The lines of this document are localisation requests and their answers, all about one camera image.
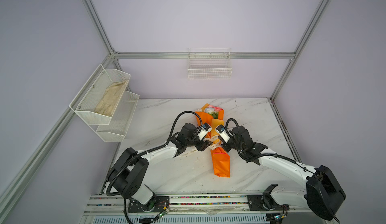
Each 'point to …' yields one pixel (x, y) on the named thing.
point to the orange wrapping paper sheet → (220, 155)
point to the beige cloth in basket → (107, 104)
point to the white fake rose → (210, 111)
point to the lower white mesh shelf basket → (116, 130)
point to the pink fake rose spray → (216, 108)
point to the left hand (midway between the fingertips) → (207, 139)
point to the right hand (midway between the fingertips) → (218, 135)
